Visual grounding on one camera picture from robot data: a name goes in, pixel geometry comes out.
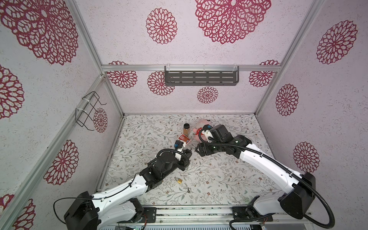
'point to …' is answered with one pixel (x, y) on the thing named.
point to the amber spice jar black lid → (186, 130)
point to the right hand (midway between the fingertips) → (201, 145)
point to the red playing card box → (184, 138)
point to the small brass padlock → (178, 180)
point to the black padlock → (193, 149)
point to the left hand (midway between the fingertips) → (188, 154)
